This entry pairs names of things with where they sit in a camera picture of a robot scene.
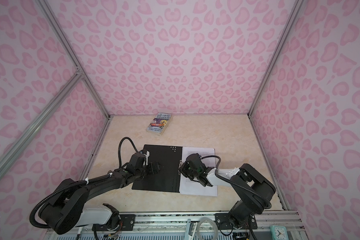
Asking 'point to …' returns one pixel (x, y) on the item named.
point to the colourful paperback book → (159, 123)
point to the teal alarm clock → (279, 232)
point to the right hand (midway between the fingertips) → (177, 168)
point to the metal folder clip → (180, 161)
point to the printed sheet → (188, 186)
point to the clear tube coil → (201, 237)
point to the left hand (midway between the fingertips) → (158, 166)
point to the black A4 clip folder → (168, 178)
